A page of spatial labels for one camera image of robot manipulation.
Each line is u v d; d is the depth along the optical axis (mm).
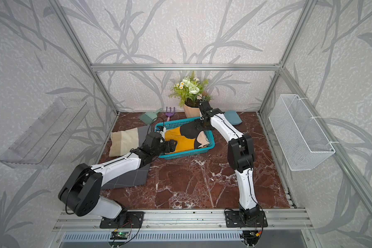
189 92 907
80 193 433
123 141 1001
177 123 1022
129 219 720
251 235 726
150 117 1160
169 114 1195
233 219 725
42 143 679
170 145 789
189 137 983
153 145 685
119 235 706
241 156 559
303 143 597
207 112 712
